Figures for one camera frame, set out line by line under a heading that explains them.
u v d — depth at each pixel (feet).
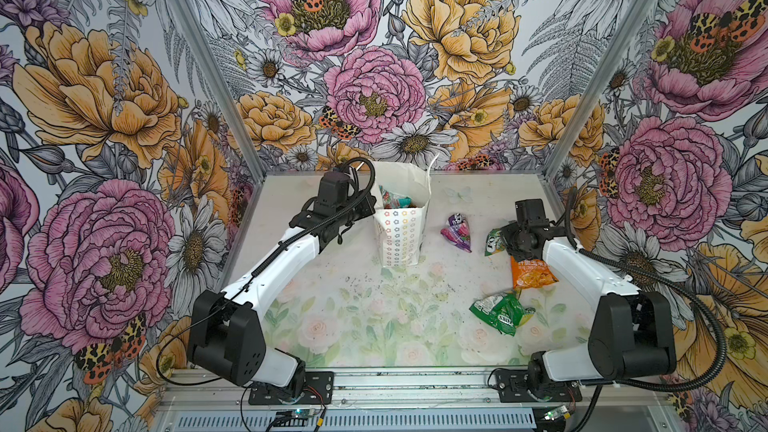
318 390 2.41
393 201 3.23
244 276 1.55
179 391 2.45
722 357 1.30
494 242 2.92
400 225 2.61
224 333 1.38
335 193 2.06
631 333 1.42
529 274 2.99
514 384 2.44
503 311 2.73
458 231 3.17
